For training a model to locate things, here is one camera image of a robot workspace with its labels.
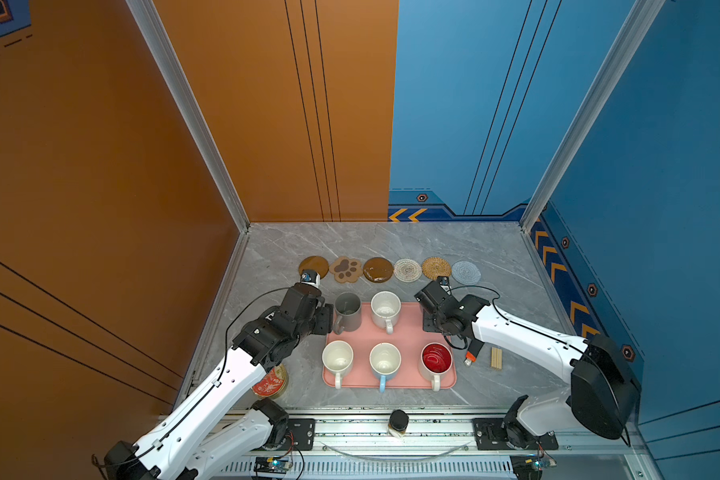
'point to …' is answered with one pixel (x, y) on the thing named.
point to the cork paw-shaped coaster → (345, 269)
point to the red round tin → (271, 385)
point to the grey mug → (347, 306)
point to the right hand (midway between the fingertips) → (428, 320)
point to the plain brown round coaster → (316, 263)
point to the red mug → (435, 361)
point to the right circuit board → (530, 467)
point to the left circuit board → (273, 464)
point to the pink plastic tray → (408, 334)
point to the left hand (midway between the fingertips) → (323, 306)
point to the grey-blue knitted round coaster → (466, 272)
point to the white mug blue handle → (385, 360)
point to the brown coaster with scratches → (378, 269)
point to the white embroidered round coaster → (408, 270)
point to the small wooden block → (496, 358)
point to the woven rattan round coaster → (435, 267)
